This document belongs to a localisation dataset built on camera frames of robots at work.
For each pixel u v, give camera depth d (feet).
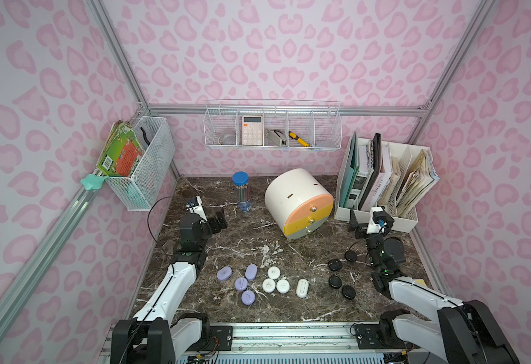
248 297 2.63
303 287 2.69
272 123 3.31
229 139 3.19
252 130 3.12
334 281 2.75
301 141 3.21
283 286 2.69
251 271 2.84
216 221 2.49
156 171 2.86
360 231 2.37
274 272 2.82
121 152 2.39
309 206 2.68
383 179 2.78
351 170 2.63
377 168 2.65
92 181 2.06
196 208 2.37
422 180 2.76
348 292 2.68
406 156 3.21
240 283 2.74
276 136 3.19
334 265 2.83
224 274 2.82
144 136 2.89
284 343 2.37
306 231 3.03
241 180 3.04
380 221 2.14
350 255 2.95
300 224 2.75
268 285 2.70
